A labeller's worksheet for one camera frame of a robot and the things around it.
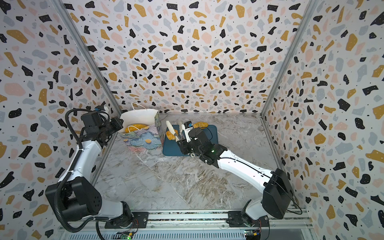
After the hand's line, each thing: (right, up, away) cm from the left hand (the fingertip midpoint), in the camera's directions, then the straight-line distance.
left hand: (121, 116), depth 80 cm
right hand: (+31, -11, -6) cm, 34 cm away
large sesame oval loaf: (+12, -6, -10) cm, 16 cm away
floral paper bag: (+12, -7, -2) cm, 14 cm away
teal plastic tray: (+22, -20, +22) cm, 37 cm away
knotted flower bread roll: (+22, -12, +23) cm, 34 cm away
